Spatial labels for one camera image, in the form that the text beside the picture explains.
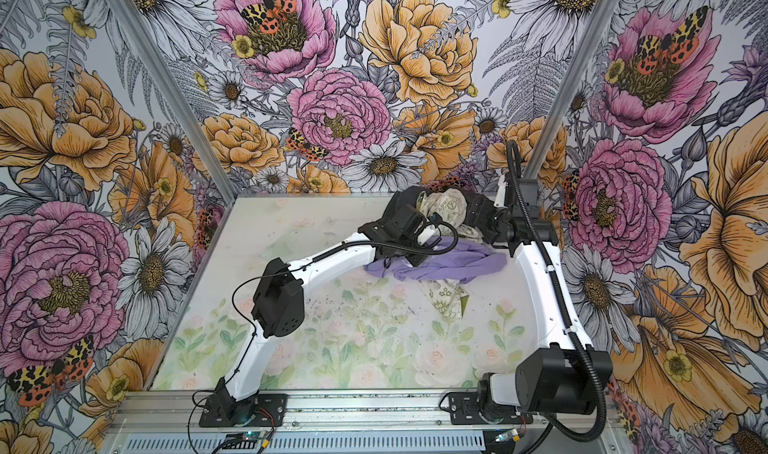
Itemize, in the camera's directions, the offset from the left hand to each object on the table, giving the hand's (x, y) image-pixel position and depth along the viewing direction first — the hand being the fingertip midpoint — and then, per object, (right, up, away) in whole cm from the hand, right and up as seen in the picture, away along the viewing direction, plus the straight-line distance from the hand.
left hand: (422, 254), depth 90 cm
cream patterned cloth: (+9, +14, +7) cm, 18 cm away
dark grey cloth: (-3, +20, +29) cm, 35 cm away
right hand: (+14, +10, -11) cm, 20 cm away
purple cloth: (+7, -2, +1) cm, 7 cm away
